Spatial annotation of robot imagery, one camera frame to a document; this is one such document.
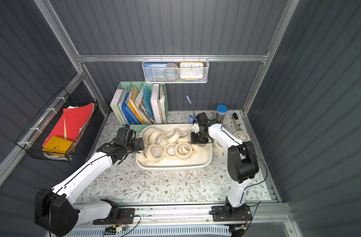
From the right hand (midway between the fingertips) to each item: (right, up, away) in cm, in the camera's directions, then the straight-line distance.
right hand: (197, 140), depth 91 cm
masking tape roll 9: (-18, -7, +5) cm, 20 cm away
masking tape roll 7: (-26, +2, +3) cm, 26 cm away
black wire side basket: (-64, -1, -28) cm, 70 cm away
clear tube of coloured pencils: (+16, +19, +4) cm, 25 cm away
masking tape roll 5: (-8, +2, +10) cm, 13 cm away
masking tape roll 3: (-9, -10, -2) cm, 14 cm away
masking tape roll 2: (+2, -5, -3) cm, 6 cm away
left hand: (-37, 0, -8) cm, 38 cm away
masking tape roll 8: (-32, +4, +3) cm, 33 cm away
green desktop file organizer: (-37, +24, +4) cm, 44 cm away
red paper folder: (-64, +13, -17) cm, 68 cm away
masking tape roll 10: (-33, -10, -7) cm, 35 cm away
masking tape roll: (+13, -4, +5) cm, 14 cm away
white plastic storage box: (+1, -13, +3) cm, 13 cm away
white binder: (-27, +22, +2) cm, 35 cm away
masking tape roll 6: (-17, +3, +10) cm, 20 cm away
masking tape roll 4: (-29, -10, -5) cm, 31 cm away
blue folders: (-45, +14, +7) cm, 47 cm away
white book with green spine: (-51, +22, -3) cm, 56 cm away
